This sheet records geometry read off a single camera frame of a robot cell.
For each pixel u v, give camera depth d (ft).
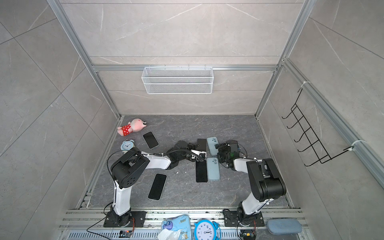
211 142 3.42
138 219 2.40
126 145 3.22
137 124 3.48
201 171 2.90
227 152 2.45
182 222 2.28
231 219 2.39
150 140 3.42
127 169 1.70
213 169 2.96
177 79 3.29
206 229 2.26
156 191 2.76
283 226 2.25
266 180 1.51
